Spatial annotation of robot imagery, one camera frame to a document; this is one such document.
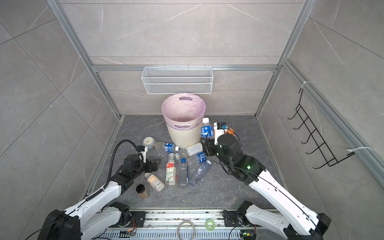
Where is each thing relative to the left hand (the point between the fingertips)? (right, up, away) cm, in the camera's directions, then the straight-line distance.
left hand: (154, 156), depth 86 cm
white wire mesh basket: (+10, +49, +15) cm, 53 cm away
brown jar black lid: (-2, -15, -12) cm, 20 cm away
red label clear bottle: (+10, -7, -2) cm, 13 cm away
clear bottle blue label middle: (+27, -2, +4) cm, 28 cm away
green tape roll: (+34, -31, -13) cm, 48 cm away
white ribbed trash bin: (+17, +11, +4) cm, 20 cm away
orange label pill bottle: (+3, -13, -6) cm, 15 cm away
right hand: (+30, +11, -17) cm, 36 cm away
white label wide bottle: (+24, +3, +7) cm, 25 cm away
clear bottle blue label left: (+8, +4, +9) cm, 13 cm away
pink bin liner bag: (+16, +28, +15) cm, 36 cm away
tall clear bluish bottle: (+27, -11, +2) cm, 29 cm away
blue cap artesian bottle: (+17, -11, +3) cm, 20 cm away
